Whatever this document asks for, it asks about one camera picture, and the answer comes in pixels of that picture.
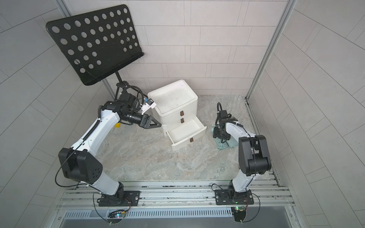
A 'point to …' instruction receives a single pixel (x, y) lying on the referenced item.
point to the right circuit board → (239, 213)
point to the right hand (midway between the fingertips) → (218, 134)
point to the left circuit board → (115, 216)
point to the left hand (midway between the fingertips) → (159, 122)
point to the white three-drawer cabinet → (176, 112)
